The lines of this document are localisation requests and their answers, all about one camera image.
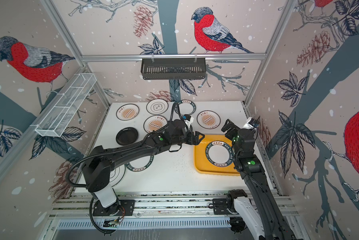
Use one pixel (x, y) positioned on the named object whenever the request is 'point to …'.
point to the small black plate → (126, 136)
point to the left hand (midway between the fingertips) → (200, 136)
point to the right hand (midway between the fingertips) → (231, 124)
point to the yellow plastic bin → (202, 166)
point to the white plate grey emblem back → (157, 106)
